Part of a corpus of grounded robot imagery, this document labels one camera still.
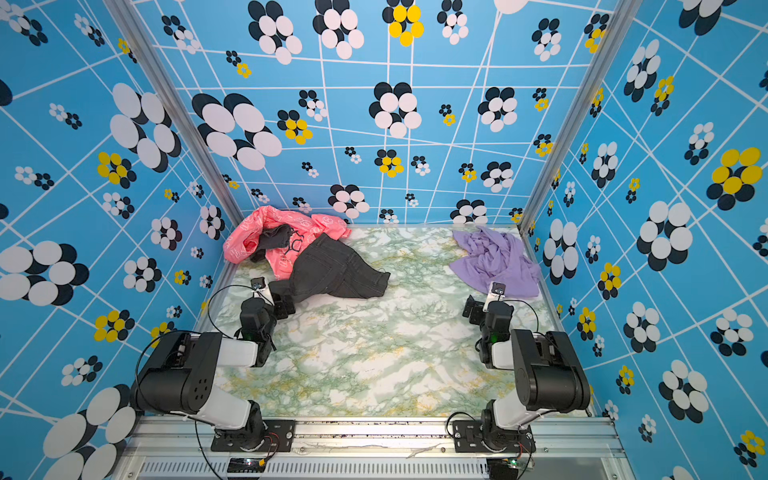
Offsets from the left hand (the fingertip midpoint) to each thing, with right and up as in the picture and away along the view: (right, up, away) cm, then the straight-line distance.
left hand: (276, 290), depth 93 cm
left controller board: (+1, -40, -21) cm, 45 cm away
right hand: (+68, -3, +1) cm, 68 cm away
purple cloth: (+71, +10, +10) cm, 73 cm away
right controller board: (+63, -39, -23) cm, 78 cm away
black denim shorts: (+15, +7, +5) cm, 17 cm away
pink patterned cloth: (+6, +20, +12) cm, 25 cm away
